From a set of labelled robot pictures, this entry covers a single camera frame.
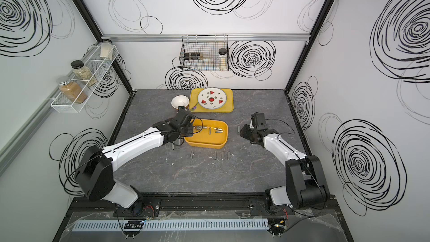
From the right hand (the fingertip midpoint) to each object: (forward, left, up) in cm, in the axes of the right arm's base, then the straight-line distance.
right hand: (243, 131), depth 90 cm
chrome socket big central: (+5, +25, -5) cm, 26 cm away
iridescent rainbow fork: (+21, +31, -7) cm, 38 cm away
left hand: (-1, +28, +5) cm, 29 cm away
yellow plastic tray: (+22, +8, -7) cm, 24 cm away
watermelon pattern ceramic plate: (+31, +19, -7) cm, 37 cm away
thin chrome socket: (-11, +28, -7) cm, 31 cm away
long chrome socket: (+5, +2, -7) cm, 9 cm away
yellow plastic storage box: (+2, +20, -7) cm, 21 cm away
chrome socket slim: (-11, +8, -7) cm, 15 cm away
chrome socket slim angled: (-11, +11, -7) cm, 17 cm away
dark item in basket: (+34, +29, +25) cm, 51 cm away
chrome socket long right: (+5, +14, -7) cm, 17 cm away
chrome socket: (-17, +32, +16) cm, 39 cm away
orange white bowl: (+26, +40, -4) cm, 48 cm away
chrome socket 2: (+5, +19, -7) cm, 21 cm away
